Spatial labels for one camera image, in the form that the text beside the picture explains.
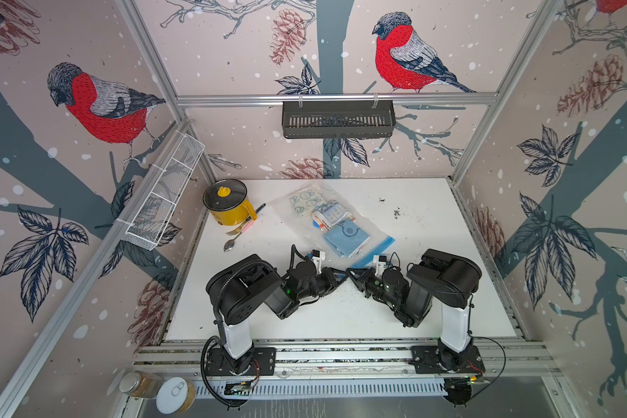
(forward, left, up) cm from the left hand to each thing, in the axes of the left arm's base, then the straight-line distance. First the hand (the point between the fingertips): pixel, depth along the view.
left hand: (353, 274), depth 83 cm
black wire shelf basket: (+57, +4, +21) cm, 61 cm away
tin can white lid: (-32, +48, -2) cm, 57 cm away
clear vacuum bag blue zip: (+24, +18, -8) cm, 31 cm away
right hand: (+3, +2, -3) cm, 5 cm away
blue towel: (+17, +1, -5) cm, 18 cm away
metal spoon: (+16, +47, -8) cm, 50 cm away
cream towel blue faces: (+37, +18, -6) cm, 41 cm away
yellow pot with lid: (+29, +48, +2) cm, 57 cm away
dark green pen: (+34, +37, -7) cm, 51 cm away
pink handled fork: (+24, +42, -7) cm, 49 cm away
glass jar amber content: (-30, +55, +2) cm, 63 cm away
